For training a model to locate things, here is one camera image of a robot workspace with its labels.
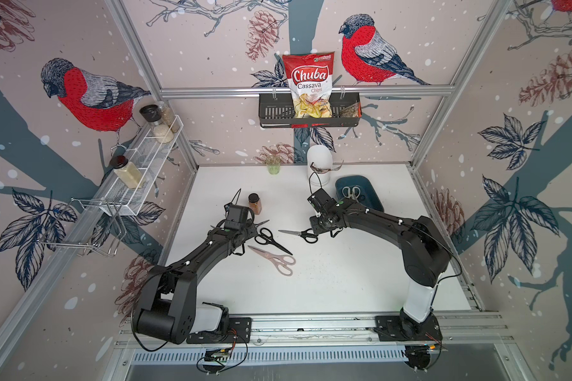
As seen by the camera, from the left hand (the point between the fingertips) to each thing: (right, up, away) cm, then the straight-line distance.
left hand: (251, 223), depth 91 cm
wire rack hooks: (-35, +5, -33) cm, 49 cm away
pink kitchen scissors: (+12, -14, -3) cm, 19 cm away
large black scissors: (+5, -7, +4) cm, 9 cm away
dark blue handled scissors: (+3, -1, +8) cm, 9 cm away
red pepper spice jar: (0, +7, +6) cm, 9 cm away
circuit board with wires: (-6, -39, -20) cm, 44 cm away
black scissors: (+23, -5, +3) cm, 24 cm away
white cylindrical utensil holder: (+29, +25, +23) cm, 45 cm away
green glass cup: (+7, +23, +23) cm, 34 cm away
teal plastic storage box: (+52, +9, +15) cm, 55 cm away
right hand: (+26, -1, +1) cm, 26 cm away
